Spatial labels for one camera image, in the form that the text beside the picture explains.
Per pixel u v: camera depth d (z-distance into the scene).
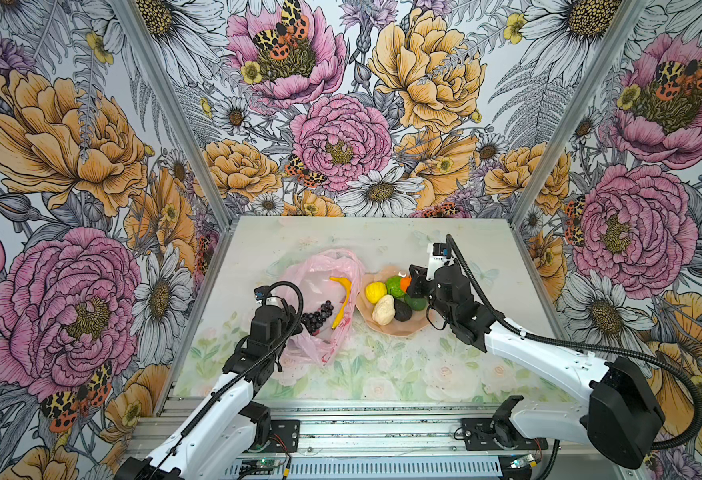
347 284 0.99
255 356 0.61
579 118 0.90
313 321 0.92
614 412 0.40
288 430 0.75
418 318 0.96
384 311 0.89
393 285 0.94
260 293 0.73
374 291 0.93
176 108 0.89
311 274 0.97
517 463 0.72
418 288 0.72
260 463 0.71
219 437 0.50
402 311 0.91
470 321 0.60
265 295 0.71
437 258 0.71
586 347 0.46
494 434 0.68
